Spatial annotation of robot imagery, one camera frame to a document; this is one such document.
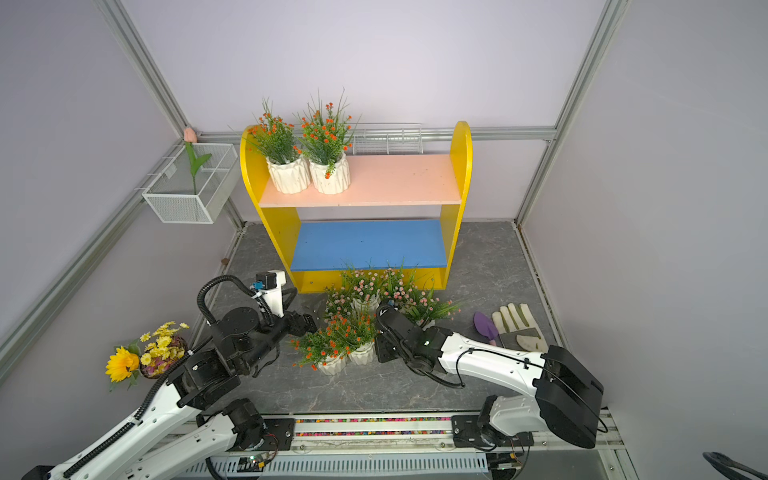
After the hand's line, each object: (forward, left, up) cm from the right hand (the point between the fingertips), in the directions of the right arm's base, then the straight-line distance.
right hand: (377, 341), depth 80 cm
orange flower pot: (0, +4, +5) cm, 6 cm away
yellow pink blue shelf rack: (+30, +19, +3) cm, 35 cm away
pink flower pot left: (+8, +11, +6) cm, 15 cm away
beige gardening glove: (+7, -43, -8) cm, 44 cm away
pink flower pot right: (+13, -6, +7) cm, 16 cm away
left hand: (+3, +14, +19) cm, 24 cm away
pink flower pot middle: (+12, +4, +6) cm, 14 cm away
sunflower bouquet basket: (-9, +45, +17) cm, 49 cm away
